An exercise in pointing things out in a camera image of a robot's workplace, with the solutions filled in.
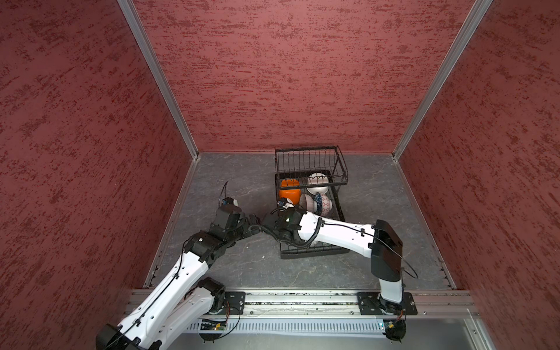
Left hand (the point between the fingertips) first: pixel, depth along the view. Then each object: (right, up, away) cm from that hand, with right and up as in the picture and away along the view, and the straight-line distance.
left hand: (249, 228), depth 78 cm
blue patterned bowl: (+29, +8, +9) cm, 32 cm away
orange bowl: (+17, +11, +17) cm, 27 cm away
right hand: (+22, +2, +2) cm, 22 cm away
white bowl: (+30, +18, +29) cm, 45 cm away
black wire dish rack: (+19, +25, +11) cm, 33 cm away
